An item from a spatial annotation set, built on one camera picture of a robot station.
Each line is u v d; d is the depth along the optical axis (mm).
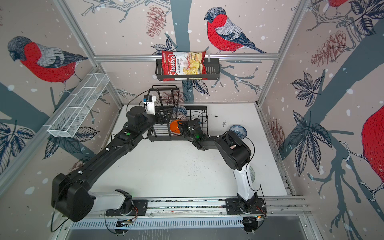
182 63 878
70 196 391
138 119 572
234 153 538
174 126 973
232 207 727
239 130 1016
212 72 949
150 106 669
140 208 731
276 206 746
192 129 750
